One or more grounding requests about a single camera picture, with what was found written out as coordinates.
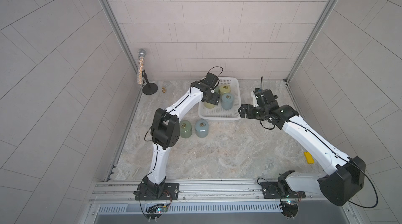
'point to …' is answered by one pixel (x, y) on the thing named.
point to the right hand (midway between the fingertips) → (244, 110)
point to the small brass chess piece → (163, 90)
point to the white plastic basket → (219, 112)
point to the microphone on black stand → (150, 88)
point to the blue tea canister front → (201, 128)
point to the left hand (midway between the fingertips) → (214, 97)
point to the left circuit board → (155, 212)
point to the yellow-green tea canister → (209, 105)
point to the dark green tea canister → (186, 129)
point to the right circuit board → (290, 208)
